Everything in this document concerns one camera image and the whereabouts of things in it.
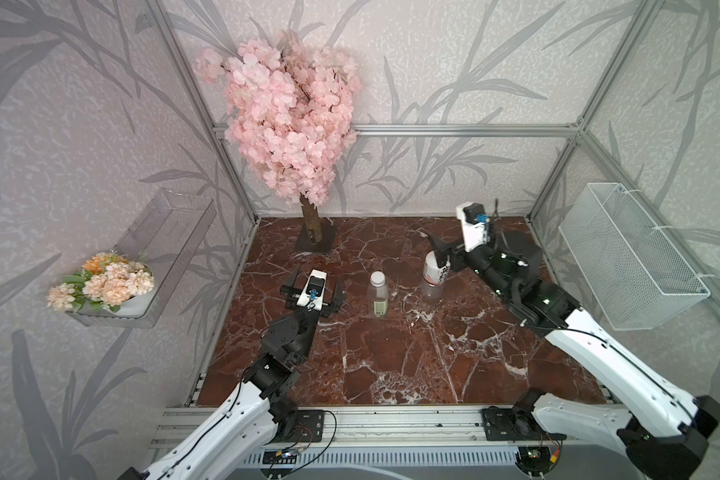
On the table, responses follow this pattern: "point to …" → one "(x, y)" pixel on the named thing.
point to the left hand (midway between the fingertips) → (318, 271)
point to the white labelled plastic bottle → (435, 283)
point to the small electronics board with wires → (277, 457)
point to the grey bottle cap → (377, 279)
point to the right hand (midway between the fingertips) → (447, 225)
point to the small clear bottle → (378, 295)
